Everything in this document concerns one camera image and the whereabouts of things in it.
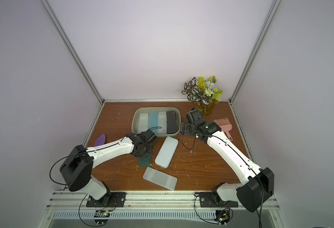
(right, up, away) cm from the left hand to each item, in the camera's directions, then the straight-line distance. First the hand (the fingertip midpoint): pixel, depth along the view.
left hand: (150, 153), depth 86 cm
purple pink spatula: (-37, +6, +11) cm, 39 cm away
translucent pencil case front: (+7, -13, -7) cm, 16 cm away
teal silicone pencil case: (-1, +18, +18) cm, 26 cm away
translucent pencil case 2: (-8, +17, +18) cm, 26 cm away
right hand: (+23, +18, -8) cm, 31 cm away
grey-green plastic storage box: (-14, +26, +20) cm, 36 cm away
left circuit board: (-23, -30, -14) cm, 40 cm away
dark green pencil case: (-3, -4, -4) cm, 6 cm away
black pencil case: (+13, +19, +17) cm, 29 cm away
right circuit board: (+39, -28, -16) cm, 51 cm away
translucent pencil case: (+6, +18, +17) cm, 26 cm away
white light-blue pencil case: (+10, -1, +2) cm, 10 cm away
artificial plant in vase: (+35, +38, +6) cm, 52 cm away
